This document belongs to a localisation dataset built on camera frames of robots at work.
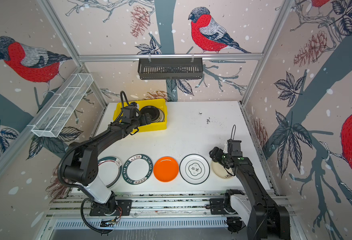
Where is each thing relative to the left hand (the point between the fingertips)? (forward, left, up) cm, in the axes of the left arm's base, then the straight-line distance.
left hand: (145, 116), depth 92 cm
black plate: (+15, -2, -12) cm, 19 cm away
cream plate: (+10, -9, -12) cm, 18 cm away
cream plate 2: (-30, -45, -13) cm, 55 cm away
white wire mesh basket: (-15, +42, +15) cm, 47 cm away
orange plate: (-28, -13, -16) cm, 35 cm away
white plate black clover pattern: (-28, -30, -15) cm, 44 cm away
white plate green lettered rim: (-28, +3, -15) cm, 32 cm away
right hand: (-23, -42, -9) cm, 48 cm away
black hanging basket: (+36, -15, +12) cm, 41 cm away
